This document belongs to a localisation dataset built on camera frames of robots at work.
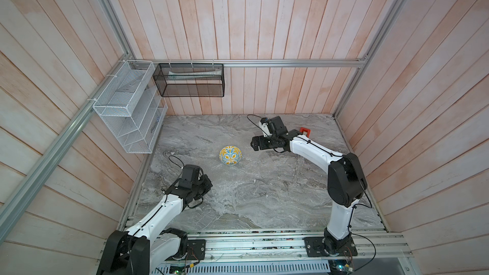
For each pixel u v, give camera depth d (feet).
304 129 3.51
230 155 3.31
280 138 2.32
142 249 1.31
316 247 2.38
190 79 3.41
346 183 1.62
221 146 3.37
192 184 2.19
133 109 2.25
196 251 2.44
